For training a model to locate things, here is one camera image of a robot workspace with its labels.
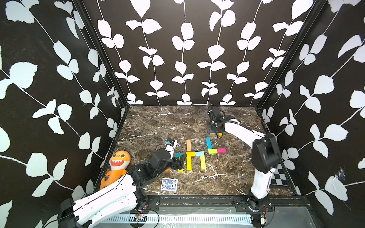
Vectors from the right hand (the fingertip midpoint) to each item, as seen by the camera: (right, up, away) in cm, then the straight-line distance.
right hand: (209, 126), depth 95 cm
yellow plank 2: (-18, -27, -10) cm, 34 cm away
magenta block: (+9, -16, 0) cm, 19 cm away
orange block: (-28, -26, -10) cm, 39 cm away
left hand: (-19, -12, -21) cm, 30 cm away
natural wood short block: (-14, -13, +1) cm, 19 cm away
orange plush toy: (-54, -20, -15) cm, 59 cm away
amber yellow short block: (-13, -18, -3) cm, 22 cm away
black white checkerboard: (+39, -30, -14) cm, 51 cm away
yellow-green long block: (-5, -25, -8) cm, 26 cm away
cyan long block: (0, -12, +3) cm, 12 cm away
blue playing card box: (-25, -32, -16) cm, 44 cm away
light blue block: (-7, -18, -2) cm, 19 cm away
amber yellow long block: (+9, -6, +6) cm, 12 cm away
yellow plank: (-14, -22, -7) cm, 27 cm away
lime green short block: (+2, -16, -1) cm, 17 cm away
